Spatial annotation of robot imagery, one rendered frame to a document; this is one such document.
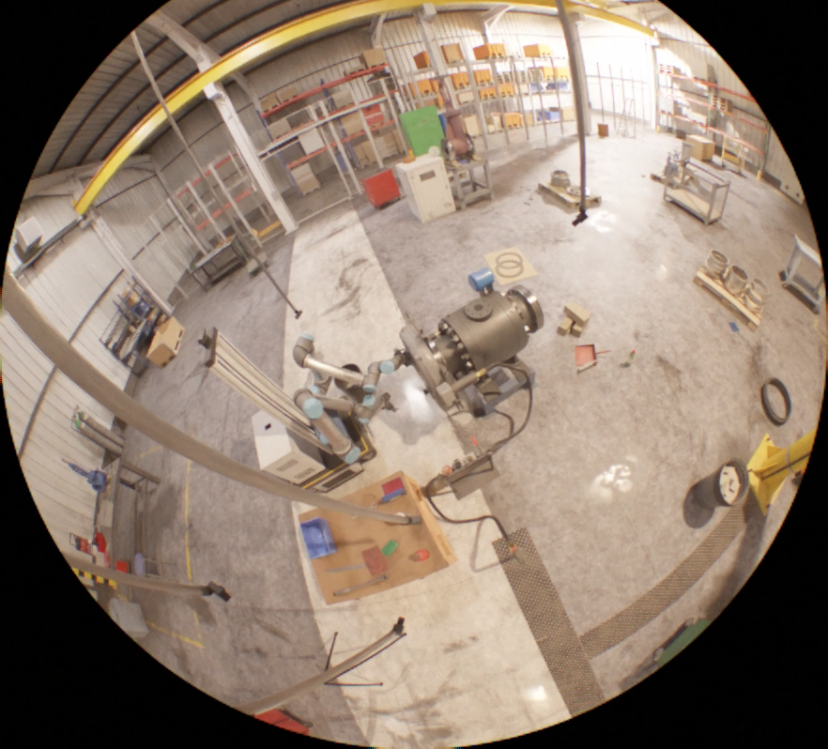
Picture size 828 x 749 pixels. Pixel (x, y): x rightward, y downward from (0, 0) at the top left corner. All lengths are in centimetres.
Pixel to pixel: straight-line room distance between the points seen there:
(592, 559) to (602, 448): 97
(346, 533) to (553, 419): 197
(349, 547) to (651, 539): 240
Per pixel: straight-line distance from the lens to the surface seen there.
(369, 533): 218
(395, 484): 213
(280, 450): 229
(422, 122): 865
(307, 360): 201
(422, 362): 192
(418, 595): 260
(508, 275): 385
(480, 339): 207
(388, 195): 704
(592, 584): 262
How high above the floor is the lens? 244
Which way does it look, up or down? 46 degrees down
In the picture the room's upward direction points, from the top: 24 degrees counter-clockwise
